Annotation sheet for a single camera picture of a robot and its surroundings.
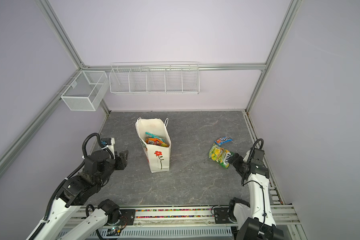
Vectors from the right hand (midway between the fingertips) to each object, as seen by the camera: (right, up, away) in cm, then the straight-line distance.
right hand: (235, 164), depth 82 cm
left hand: (-58, +8, -12) cm, 60 cm away
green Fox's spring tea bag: (-7, +3, +9) cm, 12 cm away
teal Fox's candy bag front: (-48, +15, +6) cm, 51 cm away
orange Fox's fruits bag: (-45, +12, +2) cm, 46 cm away
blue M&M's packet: (-5, +11, +18) cm, 21 cm away
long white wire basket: (-32, +56, +23) cm, 68 cm away
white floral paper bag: (-42, +5, -6) cm, 43 cm away
